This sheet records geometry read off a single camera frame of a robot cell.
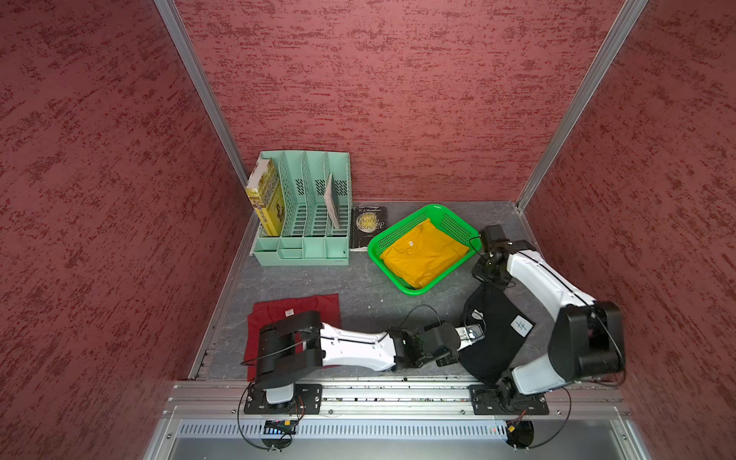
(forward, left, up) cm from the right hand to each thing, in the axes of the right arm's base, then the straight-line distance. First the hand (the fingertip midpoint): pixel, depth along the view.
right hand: (481, 283), depth 88 cm
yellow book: (+26, +70, +16) cm, 77 cm away
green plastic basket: (+29, +7, -1) cm, 30 cm away
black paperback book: (+31, +37, -6) cm, 49 cm away
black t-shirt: (-11, -6, -7) cm, 15 cm away
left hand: (-17, +12, +2) cm, 21 cm away
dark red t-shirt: (-6, +68, -4) cm, 69 cm away
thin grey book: (+29, +49, +10) cm, 58 cm away
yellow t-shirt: (+17, +16, -6) cm, 24 cm away
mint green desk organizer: (+44, +58, 0) cm, 73 cm away
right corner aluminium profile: (+43, -33, +16) cm, 56 cm away
